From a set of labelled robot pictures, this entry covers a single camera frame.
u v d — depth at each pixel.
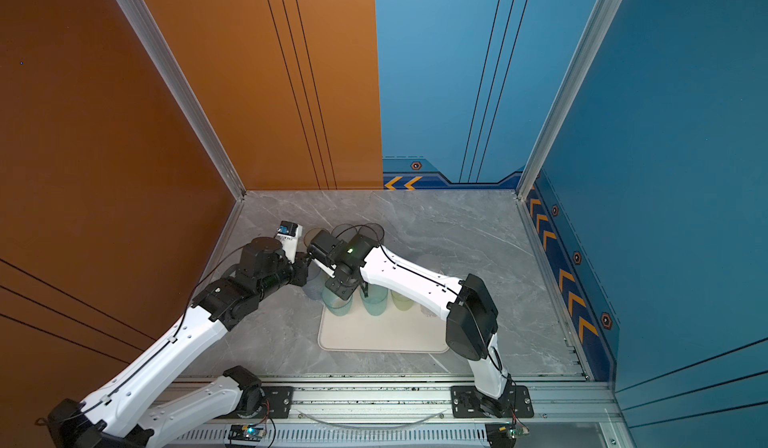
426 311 0.49
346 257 0.54
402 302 0.89
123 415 0.39
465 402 0.73
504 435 0.71
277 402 0.74
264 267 0.56
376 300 0.89
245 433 0.71
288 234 0.64
